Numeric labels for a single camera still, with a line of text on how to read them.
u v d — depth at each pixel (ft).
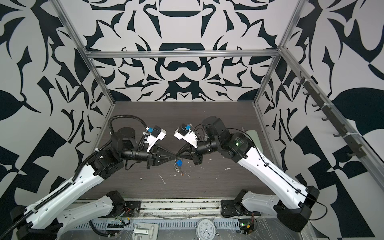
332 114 1.80
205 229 2.17
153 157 1.70
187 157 1.86
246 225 2.34
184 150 1.81
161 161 1.83
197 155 1.72
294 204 1.24
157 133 1.75
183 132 1.66
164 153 1.87
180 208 2.49
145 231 2.21
